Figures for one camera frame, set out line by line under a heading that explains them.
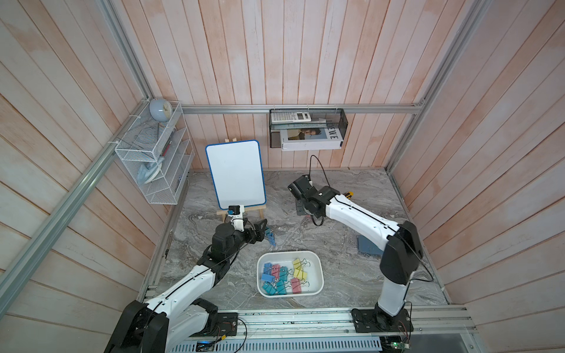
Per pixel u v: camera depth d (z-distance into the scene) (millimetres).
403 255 468
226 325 722
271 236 903
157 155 740
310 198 625
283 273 816
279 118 905
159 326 399
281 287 795
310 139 928
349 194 1073
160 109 798
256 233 731
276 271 831
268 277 803
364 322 727
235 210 701
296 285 798
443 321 752
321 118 903
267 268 833
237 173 854
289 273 823
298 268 839
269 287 797
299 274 817
